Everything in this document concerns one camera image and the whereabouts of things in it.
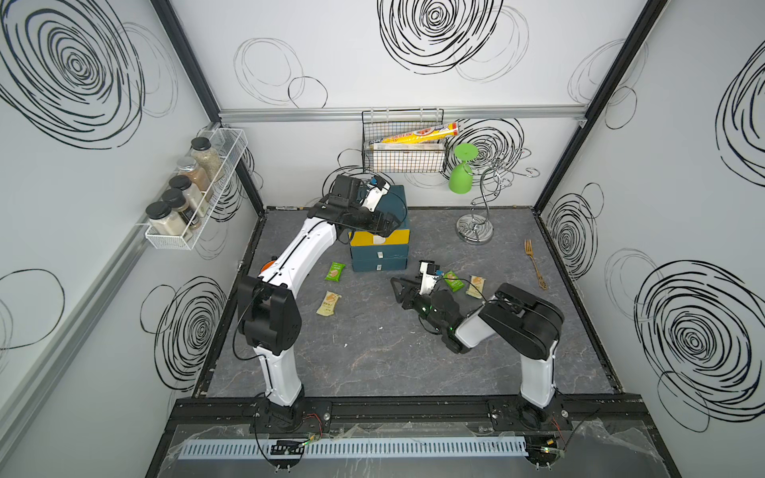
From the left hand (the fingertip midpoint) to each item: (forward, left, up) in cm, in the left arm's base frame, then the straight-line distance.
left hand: (385, 216), depth 85 cm
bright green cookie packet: (-4, +17, -24) cm, 30 cm away
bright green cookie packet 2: (-7, -23, -23) cm, 34 cm away
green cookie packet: (-9, -30, -22) cm, 38 cm away
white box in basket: (+14, -6, +10) cm, 19 cm away
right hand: (-13, -4, -14) cm, 19 cm away
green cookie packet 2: (-16, +17, -24) cm, 34 cm away
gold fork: (+7, -53, -24) cm, 59 cm away
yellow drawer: (-4, +6, -6) cm, 9 cm away
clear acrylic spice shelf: (+32, +56, +2) cm, 64 cm away
